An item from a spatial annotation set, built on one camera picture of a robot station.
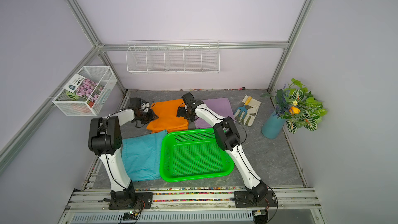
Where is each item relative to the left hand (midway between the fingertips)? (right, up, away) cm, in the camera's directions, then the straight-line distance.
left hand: (157, 117), depth 102 cm
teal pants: (-4, -20, -16) cm, 26 cm away
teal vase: (+72, -4, -12) cm, 73 cm away
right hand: (+15, +2, 0) cm, 15 cm away
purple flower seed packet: (-26, +16, -28) cm, 41 cm away
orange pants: (+6, +3, +2) cm, 7 cm away
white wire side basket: (-31, +8, -31) cm, 44 cm away
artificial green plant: (+72, +7, -35) cm, 81 cm away
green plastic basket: (+25, -21, -15) cm, 35 cm away
